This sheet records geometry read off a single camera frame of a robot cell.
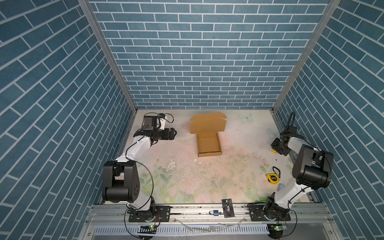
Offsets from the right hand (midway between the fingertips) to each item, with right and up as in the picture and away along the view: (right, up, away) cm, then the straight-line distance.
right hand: (275, 144), depth 96 cm
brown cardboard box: (-44, +12, +2) cm, 46 cm away
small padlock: (-42, -31, -22) cm, 56 cm away
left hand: (-67, +9, -6) cm, 68 cm away
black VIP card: (-35, -30, -20) cm, 50 cm away
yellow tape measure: (-7, -18, -12) cm, 22 cm away
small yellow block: (-5, -3, -8) cm, 10 cm away
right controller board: (-12, -38, -25) cm, 47 cm away
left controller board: (-75, -38, -24) cm, 87 cm away
